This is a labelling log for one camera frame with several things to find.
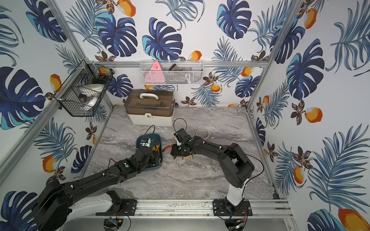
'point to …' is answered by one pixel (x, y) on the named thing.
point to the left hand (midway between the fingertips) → (155, 150)
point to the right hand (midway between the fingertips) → (174, 152)
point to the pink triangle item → (155, 75)
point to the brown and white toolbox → (150, 107)
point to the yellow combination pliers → (183, 158)
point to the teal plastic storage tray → (156, 145)
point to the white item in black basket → (89, 94)
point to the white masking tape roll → (208, 132)
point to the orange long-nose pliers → (167, 147)
